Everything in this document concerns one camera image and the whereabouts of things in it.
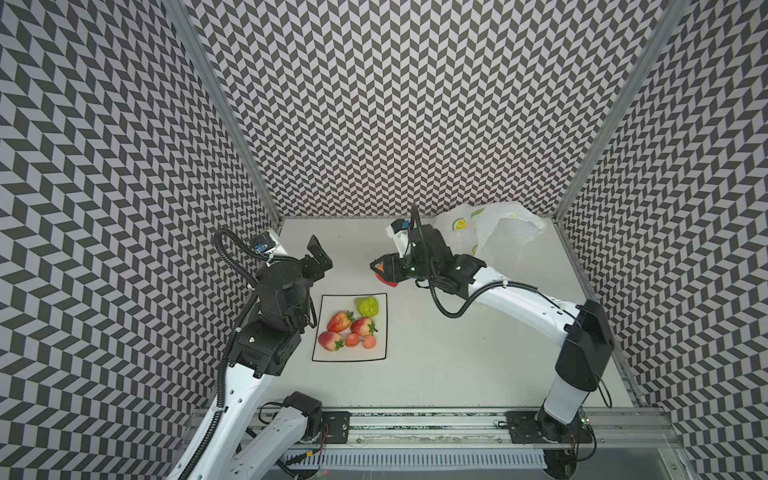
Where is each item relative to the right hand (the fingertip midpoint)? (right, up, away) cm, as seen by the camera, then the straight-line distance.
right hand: (377, 273), depth 76 cm
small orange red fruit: (-3, -20, +8) cm, 22 cm away
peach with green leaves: (-5, -16, +8) cm, 19 cm away
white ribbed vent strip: (+13, -43, -7) cm, 46 cm away
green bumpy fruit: (-4, -11, +11) cm, 16 cm away
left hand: (-16, +7, -11) cm, 21 cm away
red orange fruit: (-13, -19, +6) cm, 24 cm away
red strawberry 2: (+3, -3, +1) cm, 4 cm away
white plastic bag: (+34, +11, +10) cm, 37 cm away
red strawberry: (-12, -15, +10) cm, 21 cm away
